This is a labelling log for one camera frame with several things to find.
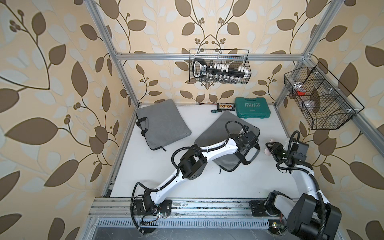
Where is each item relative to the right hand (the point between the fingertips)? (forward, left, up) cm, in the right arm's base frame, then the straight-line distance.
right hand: (268, 146), depth 86 cm
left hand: (+7, +15, -3) cm, 17 cm away
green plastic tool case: (+36, -5, -4) cm, 36 cm away
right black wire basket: (+9, -23, +25) cm, 35 cm away
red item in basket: (+21, -17, +22) cm, 35 cm away
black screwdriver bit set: (+41, +19, -8) cm, 46 cm away
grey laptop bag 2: (+19, +27, -11) cm, 34 cm away
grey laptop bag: (+21, +65, -2) cm, 68 cm away
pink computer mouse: (-4, +3, +2) cm, 5 cm away
